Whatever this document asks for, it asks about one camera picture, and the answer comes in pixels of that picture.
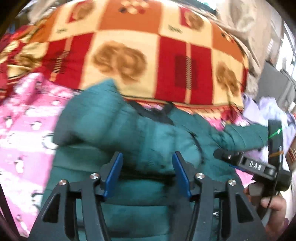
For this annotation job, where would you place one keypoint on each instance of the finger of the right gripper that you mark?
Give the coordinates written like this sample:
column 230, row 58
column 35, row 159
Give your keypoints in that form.
column 230, row 157

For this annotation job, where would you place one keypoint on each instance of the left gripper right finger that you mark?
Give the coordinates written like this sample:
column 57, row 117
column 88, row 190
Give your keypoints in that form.
column 237, row 218

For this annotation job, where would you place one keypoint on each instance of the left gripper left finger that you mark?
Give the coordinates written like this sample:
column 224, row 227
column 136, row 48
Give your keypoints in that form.
column 57, row 219

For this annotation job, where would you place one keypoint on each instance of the dark green puffer jacket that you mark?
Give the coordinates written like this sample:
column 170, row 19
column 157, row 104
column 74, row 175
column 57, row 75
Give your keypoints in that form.
column 147, row 203

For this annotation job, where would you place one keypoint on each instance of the lavender clothes pile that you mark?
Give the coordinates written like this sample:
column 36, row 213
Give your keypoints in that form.
column 265, row 110

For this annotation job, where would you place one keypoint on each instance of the right hand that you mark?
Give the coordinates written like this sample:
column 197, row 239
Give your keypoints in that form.
column 277, row 222

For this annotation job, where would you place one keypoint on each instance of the pink penguin bedsheet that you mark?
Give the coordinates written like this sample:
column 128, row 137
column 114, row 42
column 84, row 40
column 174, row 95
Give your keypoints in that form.
column 28, row 120

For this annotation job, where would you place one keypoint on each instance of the red orange rose blanket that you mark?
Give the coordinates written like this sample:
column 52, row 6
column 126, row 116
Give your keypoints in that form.
column 155, row 51

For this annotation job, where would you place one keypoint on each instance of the beige curtain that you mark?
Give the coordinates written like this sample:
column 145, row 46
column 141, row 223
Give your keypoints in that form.
column 249, row 22

